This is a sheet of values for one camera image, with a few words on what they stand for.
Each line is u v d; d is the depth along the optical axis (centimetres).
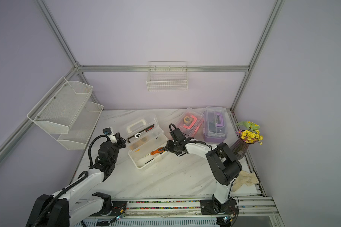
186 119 104
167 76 95
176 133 74
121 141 74
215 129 98
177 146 71
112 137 72
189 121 104
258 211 74
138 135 86
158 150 93
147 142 84
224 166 48
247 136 75
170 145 83
